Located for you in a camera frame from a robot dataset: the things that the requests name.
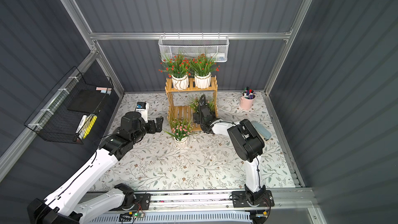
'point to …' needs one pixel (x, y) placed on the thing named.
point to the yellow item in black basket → (88, 126)
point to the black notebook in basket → (86, 101)
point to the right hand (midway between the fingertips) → (204, 112)
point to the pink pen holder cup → (246, 104)
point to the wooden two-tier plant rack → (184, 112)
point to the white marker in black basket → (82, 121)
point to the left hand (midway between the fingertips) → (152, 118)
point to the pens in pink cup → (249, 93)
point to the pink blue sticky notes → (103, 89)
